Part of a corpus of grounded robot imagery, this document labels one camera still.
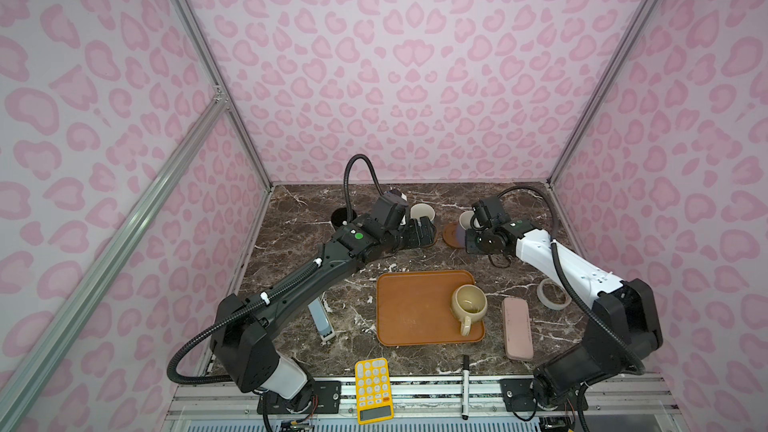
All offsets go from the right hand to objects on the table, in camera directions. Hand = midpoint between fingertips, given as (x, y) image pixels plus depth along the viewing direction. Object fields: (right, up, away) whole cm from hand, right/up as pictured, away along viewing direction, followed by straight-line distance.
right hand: (473, 240), depth 87 cm
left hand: (-15, +4, -11) cm, 19 cm away
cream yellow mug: (-1, -18, 0) cm, 18 cm away
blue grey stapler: (-42, -21, -6) cm, 48 cm away
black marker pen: (-5, -35, -13) cm, 38 cm away
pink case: (+11, -24, -5) cm, 27 cm away
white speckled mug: (-14, +9, +12) cm, 20 cm away
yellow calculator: (-28, -35, -14) cm, 47 cm away
